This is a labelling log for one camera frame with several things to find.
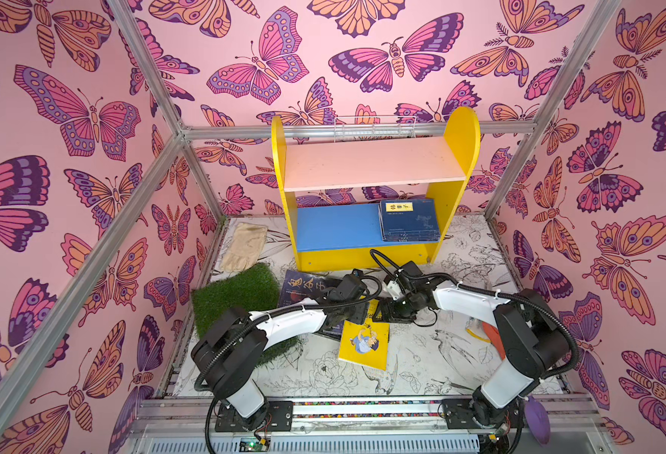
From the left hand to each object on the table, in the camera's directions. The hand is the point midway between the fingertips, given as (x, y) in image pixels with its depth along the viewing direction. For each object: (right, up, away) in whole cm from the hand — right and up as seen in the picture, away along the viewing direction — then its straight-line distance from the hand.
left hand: (361, 304), depth 88 cm
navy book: (+16, +27, +5) cm, 32 cm away
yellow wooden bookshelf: (+7, +35, +27) cm, 45 cm away
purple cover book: (-20, +5, +6) cm, 22 cm away
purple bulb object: (+44, -25, -17) cm, 53 cm away
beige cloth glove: (-43, +18, +22) cm, 52 cm away
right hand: (+6, -4, 0) cm, 7 cm away
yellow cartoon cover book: (+1, -10, -6) cm, 12 cm away
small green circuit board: (-30, -33, -15) cm, 47 cm away
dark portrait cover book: (-9, -7, -4) cm, 12 cm away
